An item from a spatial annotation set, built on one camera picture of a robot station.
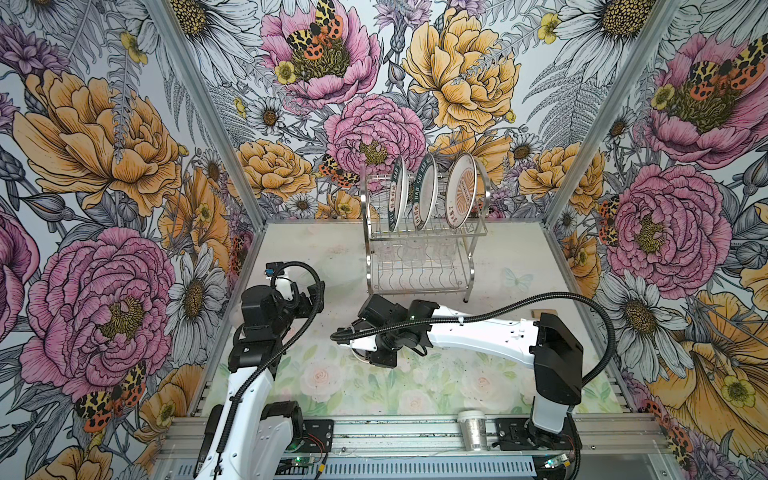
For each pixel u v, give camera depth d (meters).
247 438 0.45
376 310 0.60
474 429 0.71
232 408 0.46
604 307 0.95
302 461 0.71
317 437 0.73
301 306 0.69
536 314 0.94
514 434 0.74
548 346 0.51
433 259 1.04
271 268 0.66
